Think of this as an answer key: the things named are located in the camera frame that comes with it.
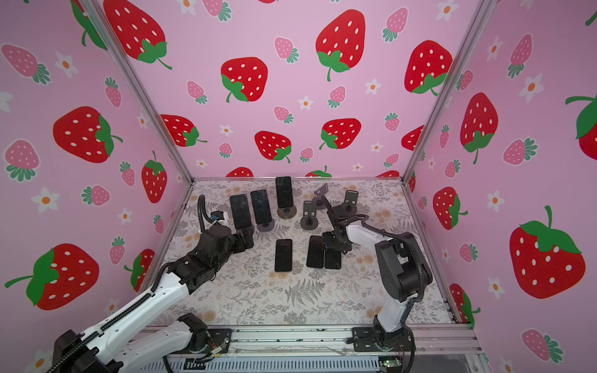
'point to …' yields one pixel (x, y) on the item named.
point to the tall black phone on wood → (284, 191)
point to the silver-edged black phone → (333, 259)
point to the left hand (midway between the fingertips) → (242, 231)
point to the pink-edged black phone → (283, 262)
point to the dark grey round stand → (350, 203)
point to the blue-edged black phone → (315, 257)
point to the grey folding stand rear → (322, 190)
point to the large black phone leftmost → (241, 211)
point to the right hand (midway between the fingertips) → (329, 244)
